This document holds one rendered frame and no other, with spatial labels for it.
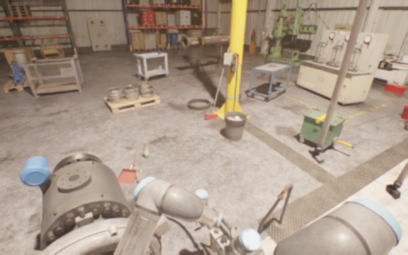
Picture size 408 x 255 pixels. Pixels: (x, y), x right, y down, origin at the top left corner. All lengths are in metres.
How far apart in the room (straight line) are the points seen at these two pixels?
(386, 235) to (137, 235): 0.72
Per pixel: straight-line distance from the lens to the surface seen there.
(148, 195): 0.84
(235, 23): 4.10
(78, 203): 1.54
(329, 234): 0.48
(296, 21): 11.43
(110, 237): 1.24
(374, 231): 0.53
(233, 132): 3.54
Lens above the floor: 1.90
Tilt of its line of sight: 28 degrees down
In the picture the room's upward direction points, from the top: 1 degrees clockwise
